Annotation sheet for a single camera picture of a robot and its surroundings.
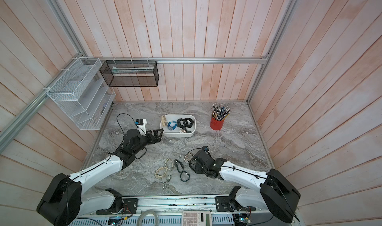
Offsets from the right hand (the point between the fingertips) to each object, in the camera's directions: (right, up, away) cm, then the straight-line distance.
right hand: (198, 165), depth 86 cm
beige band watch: (-22, -5, -5) cm, 23 cm away
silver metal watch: (-18, -8, -7) cm, 21 cm away
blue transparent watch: (-18, +23, +18) cm, 34 cm away
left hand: (-23, +20, -2) cm, 31 cm away
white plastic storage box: (-12, +19, +9) cm, 24 cm away
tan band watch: (-15, +1, 0) cm, 15 cm away
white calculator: (-2, -19, -18) cm, 26 cm away
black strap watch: (-14, +3, +1) cm, 14 cm away
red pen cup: (+12, +24, +12) cm, 29 cm away
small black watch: (-7, -2, -5) cm, 9 cm away
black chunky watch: (-13, +25, +17) cm, 33 cm away
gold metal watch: (-6, +5, +4) cm, 8 cm away
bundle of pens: (+13, +32, +4) cm, 35 cm away
